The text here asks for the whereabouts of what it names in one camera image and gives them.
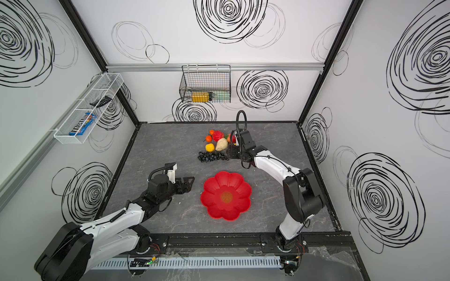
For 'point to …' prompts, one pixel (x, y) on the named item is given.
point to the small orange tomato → (208, 138)
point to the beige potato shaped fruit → (221, 144)
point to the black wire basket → (206, 84)
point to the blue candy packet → (79, 129)
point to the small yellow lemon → (210, 147)
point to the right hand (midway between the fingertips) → (234, 150)
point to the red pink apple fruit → (217, 134)
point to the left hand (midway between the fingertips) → (187, 179)
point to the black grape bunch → (208, 156)
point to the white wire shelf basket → (107, 85)
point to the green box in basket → (222, 96)
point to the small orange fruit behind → (211, 132)
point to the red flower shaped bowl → (226, 195)
